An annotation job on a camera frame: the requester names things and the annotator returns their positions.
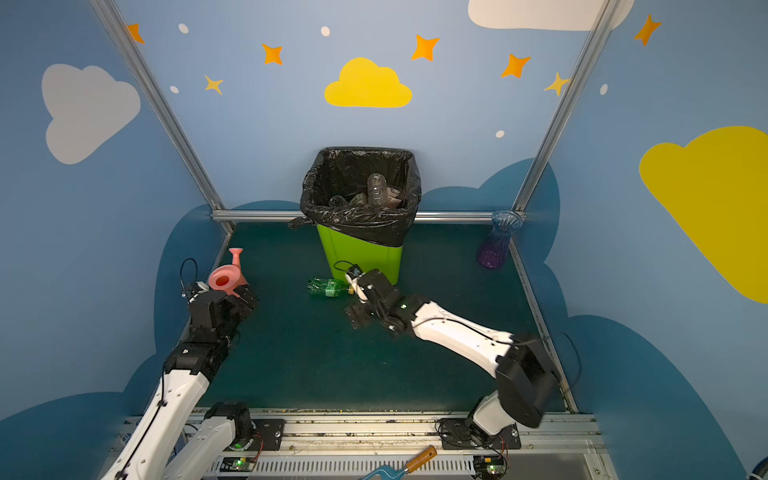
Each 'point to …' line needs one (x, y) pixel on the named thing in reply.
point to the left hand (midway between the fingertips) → (244, 296)
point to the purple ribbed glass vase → (494, 252)
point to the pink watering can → (228, 277)
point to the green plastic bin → (344, 250)
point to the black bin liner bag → (345, 171)
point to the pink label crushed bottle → (393, 199)
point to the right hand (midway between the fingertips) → (360, 297)
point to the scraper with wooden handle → (387, 473)
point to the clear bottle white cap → (377, 189)
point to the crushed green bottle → (327, 287)
